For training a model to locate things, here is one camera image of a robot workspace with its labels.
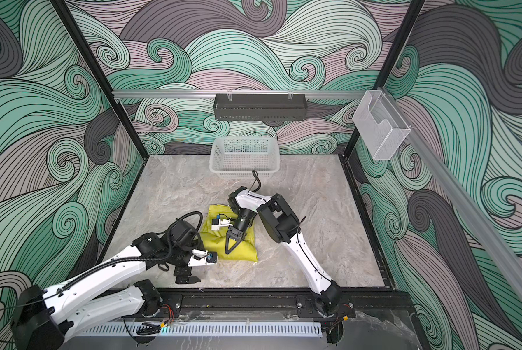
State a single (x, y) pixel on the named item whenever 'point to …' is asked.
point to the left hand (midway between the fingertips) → (201, 258)
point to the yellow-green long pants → (214, 241)
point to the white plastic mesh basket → (238, 157)
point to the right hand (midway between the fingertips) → (230, 255)
